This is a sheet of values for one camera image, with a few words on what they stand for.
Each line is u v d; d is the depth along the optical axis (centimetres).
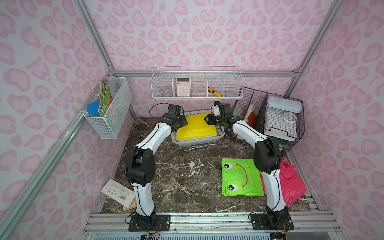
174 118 73
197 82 100
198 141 98
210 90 98
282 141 88
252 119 102
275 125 86
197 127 98
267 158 58
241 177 86
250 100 110
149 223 65
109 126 73
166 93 93
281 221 66
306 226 72
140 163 51
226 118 78
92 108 65
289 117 92
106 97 73
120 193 82
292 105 96
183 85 93
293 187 81
